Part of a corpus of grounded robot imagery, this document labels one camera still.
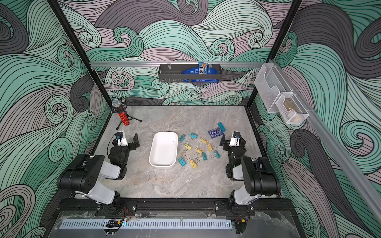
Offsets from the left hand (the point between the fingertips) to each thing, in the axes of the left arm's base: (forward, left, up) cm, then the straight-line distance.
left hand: (128, 133), depth 88 cm
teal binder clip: (+5, -33, -11) cm, 35 cm away
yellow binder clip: (+2, -48, -11) cm, 49 cm away
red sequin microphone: (+11, +6, +14) cm, 19 cm away
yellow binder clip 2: (-3, -37, -10) cm, 38 cm away
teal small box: (+14, -62, -12) cm, 64 cm away
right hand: (-1, -65, -1) cm, 65 cm away
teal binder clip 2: (+5, -40, -9) cm, 42 cm away
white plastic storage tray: (-5, -21, -10) cm, 24 cm away
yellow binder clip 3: (-3, -51, -12) cm, 53 cm away
